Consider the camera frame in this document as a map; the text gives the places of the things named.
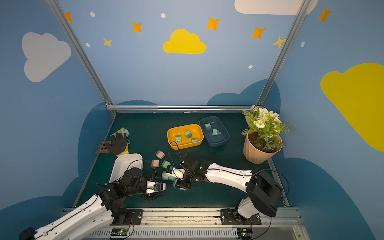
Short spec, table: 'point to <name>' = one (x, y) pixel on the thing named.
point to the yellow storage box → (185, 136)
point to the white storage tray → (123, 163)
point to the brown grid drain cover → (102, 148)
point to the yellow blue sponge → (122, 131)
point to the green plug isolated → (194, 140)
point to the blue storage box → (211, 140)
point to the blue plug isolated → (215, 132)
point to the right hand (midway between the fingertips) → (180, 178)
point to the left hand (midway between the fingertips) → (162, 179)
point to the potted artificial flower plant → (263, 134)
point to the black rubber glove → (119, 143)
